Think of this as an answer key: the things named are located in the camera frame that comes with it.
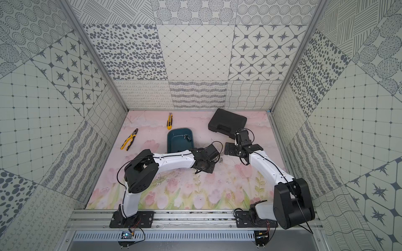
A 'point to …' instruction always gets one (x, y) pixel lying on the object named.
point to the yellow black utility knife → (169, 123)
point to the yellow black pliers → (131, 139)
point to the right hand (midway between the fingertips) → (234, 150)
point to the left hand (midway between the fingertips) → (213, 166)
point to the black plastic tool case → (226, 123)
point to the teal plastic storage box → (179, 139)
